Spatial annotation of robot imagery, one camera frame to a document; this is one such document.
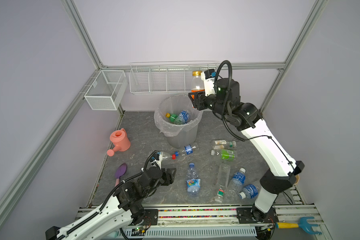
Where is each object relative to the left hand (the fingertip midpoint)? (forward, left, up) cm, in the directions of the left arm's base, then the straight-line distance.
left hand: (171, 172), depth 74 cm
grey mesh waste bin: (+20, -9, 0) cm, 22 cm away
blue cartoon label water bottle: (-2, -11, -9) cm, 14 cm away
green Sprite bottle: (+37, -2, -1) cm, 38 cm away
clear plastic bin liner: (+43, -2, +6) cm, 43 cm away
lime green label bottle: (+13, -33, -10) cm, 37 cm away
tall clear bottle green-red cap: (+2, -30, -14) cm, 33 cm away
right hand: (+21, -13, +32) cm, 40 cm away
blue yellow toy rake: (-24, -63, -13) cm, 68 cm away
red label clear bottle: (+14, 0, -11) cm, 18 cm away
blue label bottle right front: (-9, -40, -9) cm, 42 cm away
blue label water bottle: (-4, -36, -15) cm, 39 cm away
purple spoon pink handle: (+7, +31, -12) cm, 34 cm away
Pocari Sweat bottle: (+37, -10, +3) cm, 38 cm away
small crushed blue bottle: (+18, -10, -9) cm, 23 cm away
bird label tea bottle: (+20, -33, -10) cm, 40 cm away
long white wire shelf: (+59, +3, +16) cm, 61 cm away
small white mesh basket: (+57, +43, +8) cm, 72 cm away
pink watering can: (+24, +31, -4) cm, 39 cm away
